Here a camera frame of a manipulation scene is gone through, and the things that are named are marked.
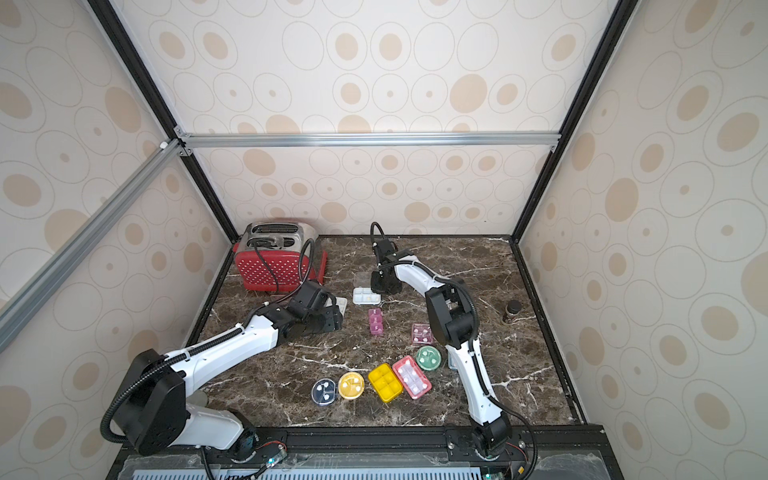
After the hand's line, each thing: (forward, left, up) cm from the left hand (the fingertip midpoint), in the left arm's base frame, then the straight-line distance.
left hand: (343, 318), depth 85 cm
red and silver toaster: (+18, +21, +6) cm, 28 cm away
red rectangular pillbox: (-14, -20, -9) cm, 26 cm away
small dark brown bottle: (+5, -51, -1) cm, 51 cm away
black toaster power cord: (+17, +26, +5) cm, 32 cm away
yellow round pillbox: (-16, -3, -10) cm, 19 cm away
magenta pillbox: (+4, -9, -9) cm, 13 cm away
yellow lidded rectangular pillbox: (-15, -12, -9) cm, 22 cm away
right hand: (+18, -13, -10) cm, 25 cm away
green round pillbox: (-8, -25, -9) cm, 28 cm away
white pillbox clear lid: (+15, -5, -11) cm, 19 cm away
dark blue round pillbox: (-17, +4, -9) cm, 20 cm away
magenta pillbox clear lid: (0, -23, -9) cm, 25 cm away
